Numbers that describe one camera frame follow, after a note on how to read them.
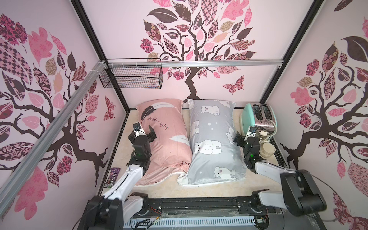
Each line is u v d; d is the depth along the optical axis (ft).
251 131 2.49
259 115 3.03
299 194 1.40
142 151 1.99
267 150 2.87
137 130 2.15
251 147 2.19
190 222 2.29
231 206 2.48
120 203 1.37
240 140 2.60
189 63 3.08
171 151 2.66
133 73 3.11
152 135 2.48
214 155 2.65
